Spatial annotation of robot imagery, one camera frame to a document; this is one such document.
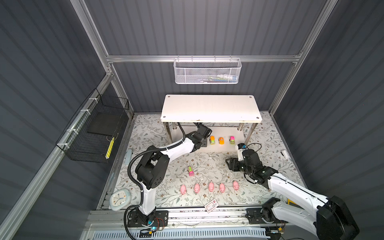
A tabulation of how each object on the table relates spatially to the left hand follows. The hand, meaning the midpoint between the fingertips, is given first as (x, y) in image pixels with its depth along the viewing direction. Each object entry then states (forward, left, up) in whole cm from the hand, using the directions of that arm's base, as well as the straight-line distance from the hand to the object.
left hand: (201, 139), depth 95 cm
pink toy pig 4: (-28, -9, -7) cm, 31 cm away
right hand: (-16, -16, 0) cm, 23 cm away
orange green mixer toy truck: (-1, -7, 0) cm, 7 cm away
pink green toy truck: (-19, +8, -7) cm, 21 cm away
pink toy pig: (-28, +12, -8) cm, 31 cm away
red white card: (-37, -2, -8) cm, 38 cm away
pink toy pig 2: (-28, +5, -8) cm, 29 cm away
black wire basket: (-9, +56, +19) cm, 60 cm away
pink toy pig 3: (-28, -3, -7) cm, 29 cm away
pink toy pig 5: (-28, -17, -7) cm, 33 cm away
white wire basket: (+60, -9, +14) cm, 62 cm away
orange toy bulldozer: (-1, -12, -1) cm, 13 cm away
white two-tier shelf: (-8, -13, +26) cm, 30 cm away
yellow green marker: (-16, +45, +18) cm, 51 cm away
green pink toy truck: (-2, -19, 0) cm, 19 cm away
